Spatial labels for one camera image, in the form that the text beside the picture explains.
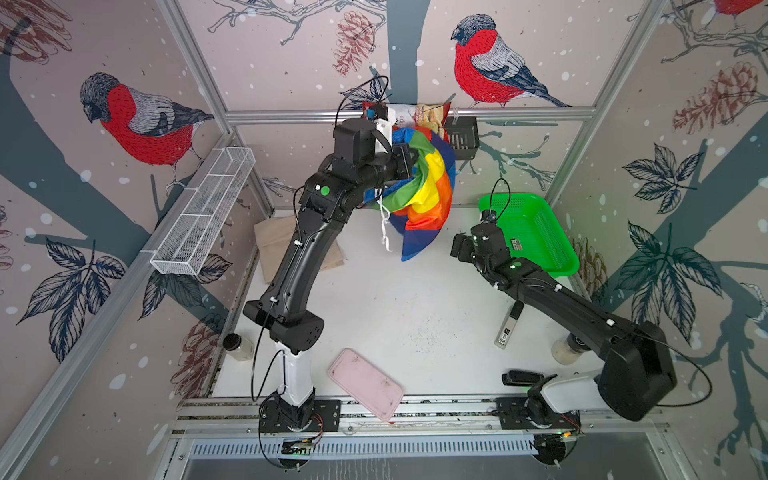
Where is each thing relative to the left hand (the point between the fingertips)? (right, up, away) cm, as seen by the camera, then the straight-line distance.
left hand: (419, 148), depth 61 cm
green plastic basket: (+49, -17, +53) cm, 74 cm away
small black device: (+29, -57, +17) cm, 66 cm away
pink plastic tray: (-10, -59, +14) cm, 61 cm away
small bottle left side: (-46, -49, +17) cm, 69 cm away
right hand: (+15, -21, +24) cm, 35 cm away
